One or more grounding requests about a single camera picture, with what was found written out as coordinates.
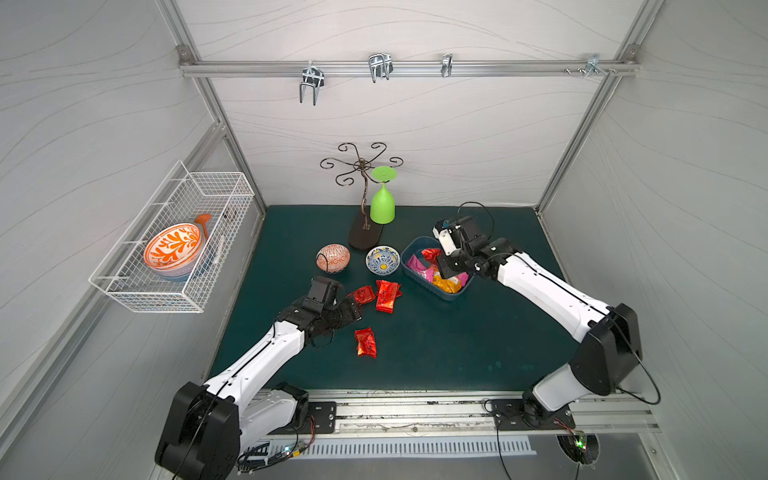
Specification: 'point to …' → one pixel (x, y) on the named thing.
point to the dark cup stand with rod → (364, 233)
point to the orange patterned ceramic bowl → (333, 258)
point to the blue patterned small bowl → (383, 260)
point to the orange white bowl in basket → (173, 251)
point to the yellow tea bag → (448, 285)
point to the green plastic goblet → (382, 206)
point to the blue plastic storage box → (419, 257)
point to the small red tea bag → (363, 295)
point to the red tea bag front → (365, 342)
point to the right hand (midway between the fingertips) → (441, 260)
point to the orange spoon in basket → (203, 219)
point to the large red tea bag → (387, 293)
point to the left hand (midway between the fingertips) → (354, 314)
